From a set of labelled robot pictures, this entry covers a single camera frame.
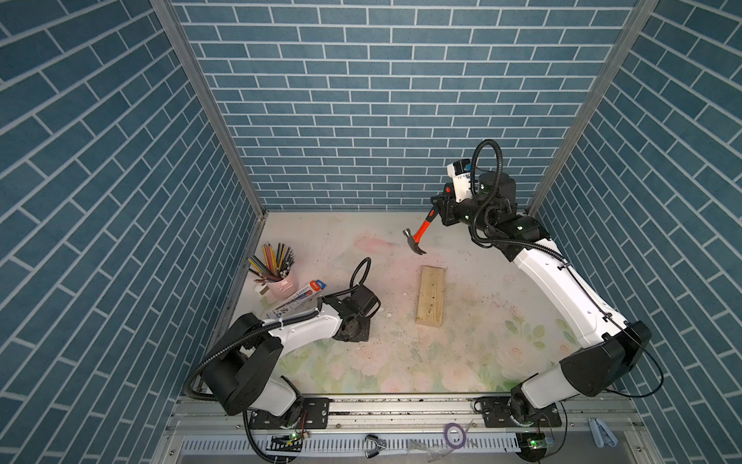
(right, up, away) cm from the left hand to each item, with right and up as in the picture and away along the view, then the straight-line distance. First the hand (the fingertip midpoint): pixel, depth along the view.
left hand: (367, 336), depth 87 cm
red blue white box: (-19, +13, +9) cm, 25 cm away
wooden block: (+20, +11, +4) cm, 24 cm away
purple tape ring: (+21, -18, -16) cm, 32 cm away
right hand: (+19, +41, -14) cm, 47 cm away
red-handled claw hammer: (+14, +30, -2) cm, 33 cm away
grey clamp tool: (+59, -18, -18) cm, 64 cm away
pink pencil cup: (-26, +14, +2) cm, 29 cm away
